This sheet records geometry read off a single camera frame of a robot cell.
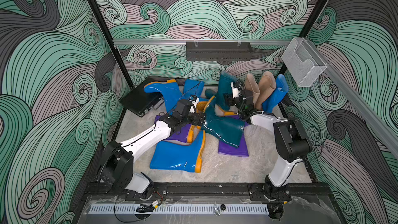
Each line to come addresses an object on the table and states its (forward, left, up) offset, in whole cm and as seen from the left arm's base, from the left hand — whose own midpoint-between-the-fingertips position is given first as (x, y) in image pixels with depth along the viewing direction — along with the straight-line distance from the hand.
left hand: (199, 112), depth 83 cm
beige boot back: (+15, -29, +7) cm, 33 cm away
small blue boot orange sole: (+34, +3, -16) cm, 38 cm away
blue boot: (+26, +20, -11) cm, 34 cm away
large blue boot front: (-19, +10, -15) cm, 27 cm away
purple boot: (-8, +8, -13) cm, 18 cm away
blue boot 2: (+11, -46, +8) cm, 48 cm away
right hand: (+16, -17, -2) cm, 24 cm away
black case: (+17, +39, -13) cm, 45 cm away
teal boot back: (+20, -16, 0) cm, 26 cm away
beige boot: (+17, -41, +4) cm, 45 cm away
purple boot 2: (-14, -16, -16) cm, 27 cm away
